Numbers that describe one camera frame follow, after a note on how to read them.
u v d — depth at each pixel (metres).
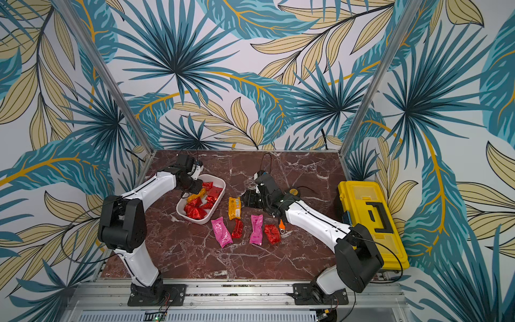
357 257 0.42
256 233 0.85
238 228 0.86
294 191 1.00
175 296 0.70
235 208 0.93
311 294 0.66
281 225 0.90
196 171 0.81
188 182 0.81
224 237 0.85
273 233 0.87
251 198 0.73
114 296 0.75
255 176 0.78
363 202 0.80
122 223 0.49
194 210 0.90
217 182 1.01
